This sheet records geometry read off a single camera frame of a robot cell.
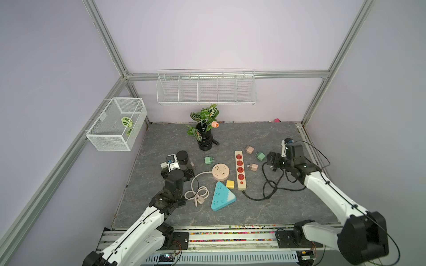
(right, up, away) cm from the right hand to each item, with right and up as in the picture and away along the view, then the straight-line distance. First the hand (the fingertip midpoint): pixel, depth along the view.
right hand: (274, 156), depth 86 cm
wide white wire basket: (-35, +41, +14) cm, 56 cm away
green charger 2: (-4, -2, +15) cm, 15 cm away
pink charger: (-9, +2, +18) cm, 21 cm away
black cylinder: (-51, -1, +11) cm, 52 cm away
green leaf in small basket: (-75, +18, -5) cm, 77 cm away
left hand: (-48, -3, -6) cm, 48 cm away
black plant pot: (-37, +6, +17) cm, 41 cm away
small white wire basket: (-81, +14, -4) cm, 82 cm away
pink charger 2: (-10, -7, +8) cm, 14 cm away
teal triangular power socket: (-27, -21, -2) cm, 35 cm away
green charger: (-36, -4, +13) cm, 38 cm away
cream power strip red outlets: (-17, -14, +3) cm, 23 cm away
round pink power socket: (-29, -10, +7) cm, 31 cm away
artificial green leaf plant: (-36, +21, 0) cm, 41 cm away
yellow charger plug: (-23, -16, +3) cm, 28 cm away
